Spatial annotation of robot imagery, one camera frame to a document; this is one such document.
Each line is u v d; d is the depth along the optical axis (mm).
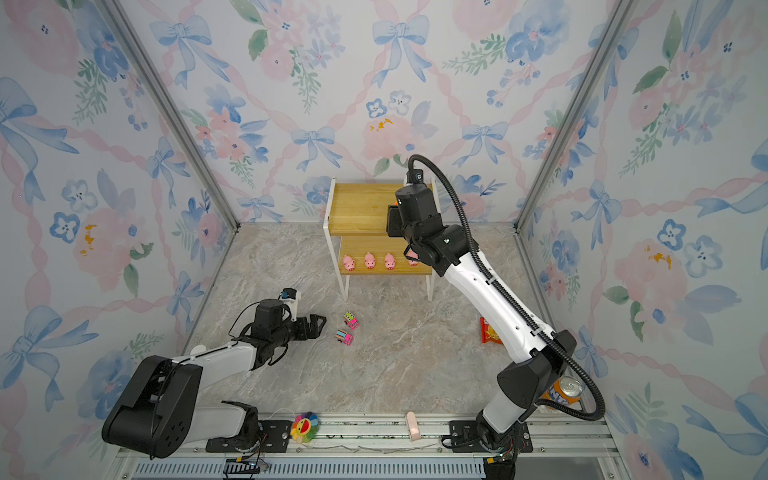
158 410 419
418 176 590
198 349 800
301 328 815
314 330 822
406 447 732
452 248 483
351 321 919
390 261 864
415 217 518
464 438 732
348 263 858
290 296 818
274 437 748
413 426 732
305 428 747
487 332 902
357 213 778
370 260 867
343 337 879
